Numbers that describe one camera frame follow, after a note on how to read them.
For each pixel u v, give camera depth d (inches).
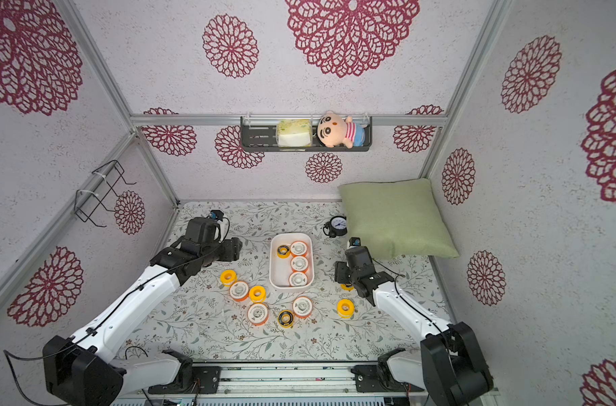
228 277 37.3
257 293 35.5
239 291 35.9
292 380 29.6
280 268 38.7
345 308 34.5
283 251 40.3
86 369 14.8
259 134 36.0
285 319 33.6
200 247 23.2
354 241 30.7
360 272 26.0
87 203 28.7
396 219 37.7
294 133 35.5
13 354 14.4
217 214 27.6
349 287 36.2
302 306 34.5
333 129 33.5
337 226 42.9
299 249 40.4
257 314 34.1
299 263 38.5
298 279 37.0
